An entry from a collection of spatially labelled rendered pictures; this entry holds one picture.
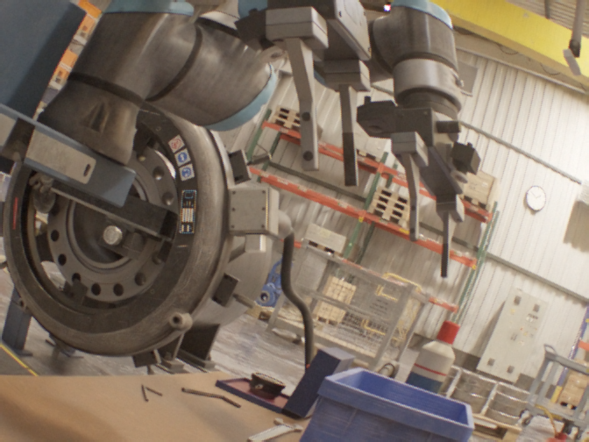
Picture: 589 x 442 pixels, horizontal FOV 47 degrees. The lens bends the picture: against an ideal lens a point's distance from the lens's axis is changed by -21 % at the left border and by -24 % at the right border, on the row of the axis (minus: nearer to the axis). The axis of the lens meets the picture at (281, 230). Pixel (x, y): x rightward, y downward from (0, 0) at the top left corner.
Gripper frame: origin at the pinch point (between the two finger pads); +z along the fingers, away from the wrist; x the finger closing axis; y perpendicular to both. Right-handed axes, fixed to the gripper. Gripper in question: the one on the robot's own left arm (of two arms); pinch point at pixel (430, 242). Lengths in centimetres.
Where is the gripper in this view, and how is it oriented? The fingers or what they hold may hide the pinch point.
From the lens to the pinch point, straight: 89.4
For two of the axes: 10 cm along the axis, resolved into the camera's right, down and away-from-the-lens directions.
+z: -1.0, 9.4, -3.4
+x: 4.5, 3.5, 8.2
